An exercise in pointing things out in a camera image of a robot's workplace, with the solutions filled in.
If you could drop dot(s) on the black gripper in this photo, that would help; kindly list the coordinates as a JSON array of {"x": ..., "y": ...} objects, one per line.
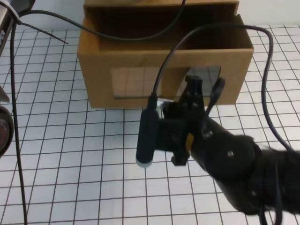
[{"x": 183, "y": 119}]

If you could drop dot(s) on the white box handle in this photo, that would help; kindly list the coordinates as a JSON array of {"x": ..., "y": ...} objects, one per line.
[{"x": 161, "y": 103}]

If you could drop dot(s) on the brown cardboard shoebox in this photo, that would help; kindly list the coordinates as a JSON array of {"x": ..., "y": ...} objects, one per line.
[{"x": 121, "y": 73}]

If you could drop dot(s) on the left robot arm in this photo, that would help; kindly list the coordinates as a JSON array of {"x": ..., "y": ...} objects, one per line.
[{"x": 49, "y": 79}]

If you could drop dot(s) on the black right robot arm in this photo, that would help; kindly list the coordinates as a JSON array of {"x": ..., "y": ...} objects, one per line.
[{"x": 252, "y": 179}]

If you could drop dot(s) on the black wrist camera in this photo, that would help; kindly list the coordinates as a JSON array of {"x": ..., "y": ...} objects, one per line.
[{"x": 147, "y": 137}]

